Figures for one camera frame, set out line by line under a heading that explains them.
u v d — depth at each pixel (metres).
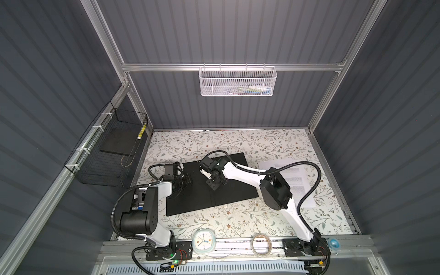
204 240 0.74
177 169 0.84
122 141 0.76
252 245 0.74
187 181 0.85
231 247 0.75
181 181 0.82
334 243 0.75
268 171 0.59
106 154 0.73
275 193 0.57
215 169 0.70
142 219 0.46
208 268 0.77
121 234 0.43
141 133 0.81
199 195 0.91
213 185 0.83
